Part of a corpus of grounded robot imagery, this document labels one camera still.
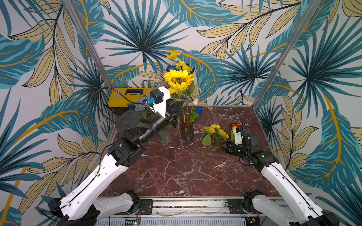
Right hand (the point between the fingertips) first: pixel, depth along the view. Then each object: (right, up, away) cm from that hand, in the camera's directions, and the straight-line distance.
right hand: (225, 145), depth 79 cm
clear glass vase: (-35, +4, +12) cm, 38 cm away
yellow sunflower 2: (+4, +5, +18) cm, 18 cm away
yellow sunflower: (-8, +1, +16) cm, 17 cm away
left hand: (-24, +21, -31) cm, 44 cm away
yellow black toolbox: (-71, +31, +27) cm, 82 cm away
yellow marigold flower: (-3, +9, +20) cm, 23 cm away
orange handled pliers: (+18, +10, +27) cm, 34 cm away
